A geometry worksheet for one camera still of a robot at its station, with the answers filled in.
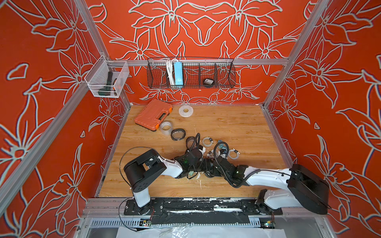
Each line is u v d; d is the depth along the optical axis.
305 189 0.42
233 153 0.92
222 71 1.00
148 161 0.52
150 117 1.05
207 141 0.98
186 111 1.14
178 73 0.90
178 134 1.03
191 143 0.96
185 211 0.73
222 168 0.64
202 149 0.83
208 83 0.95
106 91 0.79
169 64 0.88
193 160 0.69
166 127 1.06
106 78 0.89
